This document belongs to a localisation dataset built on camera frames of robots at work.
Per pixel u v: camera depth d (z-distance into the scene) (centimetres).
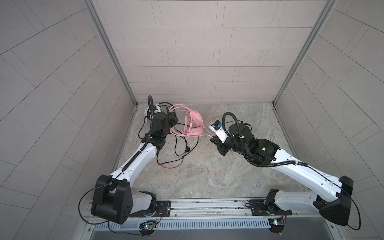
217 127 57
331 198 39
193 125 83
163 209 71
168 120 68
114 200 39
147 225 64
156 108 72
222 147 59
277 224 68
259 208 71
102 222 42
